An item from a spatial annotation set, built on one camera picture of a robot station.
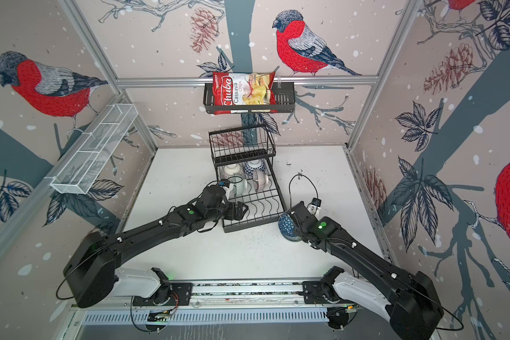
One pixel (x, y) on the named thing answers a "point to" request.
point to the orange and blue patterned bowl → (250, 166)
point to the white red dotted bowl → (232, 170)
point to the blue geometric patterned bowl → (286, 227)
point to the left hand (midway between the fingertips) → (239, 207)
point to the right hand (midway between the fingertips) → (299, 229)
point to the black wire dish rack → (243, 159)
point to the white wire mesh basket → (84, 164)
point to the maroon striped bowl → (260, 180)
